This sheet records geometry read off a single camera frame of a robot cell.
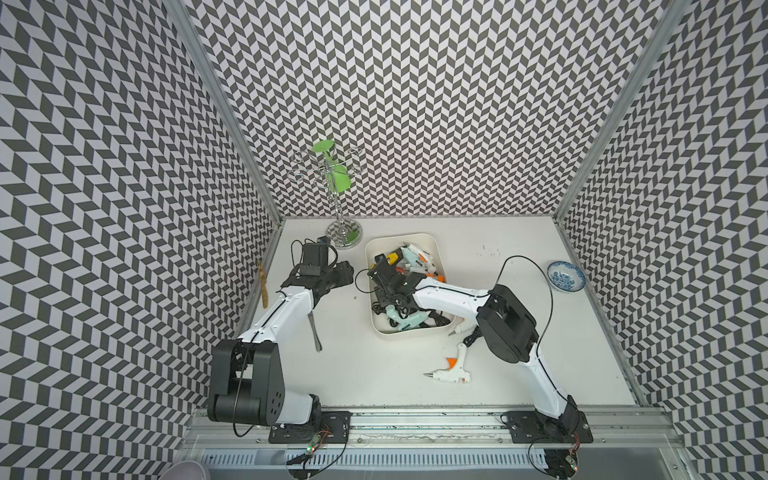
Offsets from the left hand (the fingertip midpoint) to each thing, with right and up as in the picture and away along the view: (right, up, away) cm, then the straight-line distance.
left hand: (346, 272), depth 89 cm
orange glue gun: (+29, -2, +5) cm, 30 cm away
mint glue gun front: (+18, -14, -3) cm, 23 cm away
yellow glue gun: (+14, +4, +10) cm, 18 cm away
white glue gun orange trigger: (+25, +3, +12) cm, 28 cm away
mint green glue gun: (+20, +4, +13) cm, 24 cm away
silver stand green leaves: (-5, +32, +3) cm, 32 cm away
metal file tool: (-9, -19, -1) cm, 21 cm away
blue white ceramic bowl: (+72, -3, +10) cm, 73 cm away
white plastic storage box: (+9, +8, +11) cm, 16 cm away
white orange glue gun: (+32, -26, -9) cm, 42 cm away
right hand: (+13, -6, +6) cm, 16 cm away
